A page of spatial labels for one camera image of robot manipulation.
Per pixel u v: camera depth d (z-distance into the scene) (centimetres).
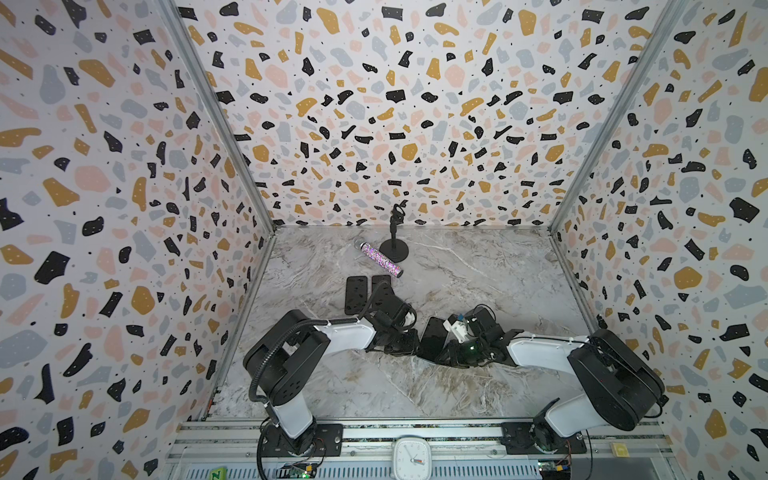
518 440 73
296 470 70
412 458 69
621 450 72
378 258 110
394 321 73
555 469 72
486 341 72
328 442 73
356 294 102
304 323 52
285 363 46
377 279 106
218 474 68
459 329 85
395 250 114
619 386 44
